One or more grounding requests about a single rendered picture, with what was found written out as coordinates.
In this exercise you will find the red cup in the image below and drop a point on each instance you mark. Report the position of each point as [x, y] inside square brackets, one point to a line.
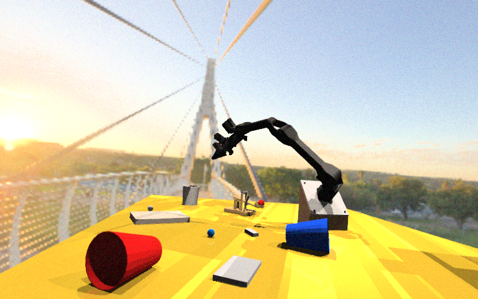
[114, 257]

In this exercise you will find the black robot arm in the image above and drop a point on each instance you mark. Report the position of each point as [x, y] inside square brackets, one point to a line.
[328, 174]

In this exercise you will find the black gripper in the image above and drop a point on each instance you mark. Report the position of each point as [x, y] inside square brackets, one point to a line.
[221, 149]

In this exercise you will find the white flat rectangular slab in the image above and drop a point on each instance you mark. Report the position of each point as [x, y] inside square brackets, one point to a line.
[238, 270]

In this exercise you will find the white cup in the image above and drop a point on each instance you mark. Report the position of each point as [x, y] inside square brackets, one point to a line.
[190, 195]

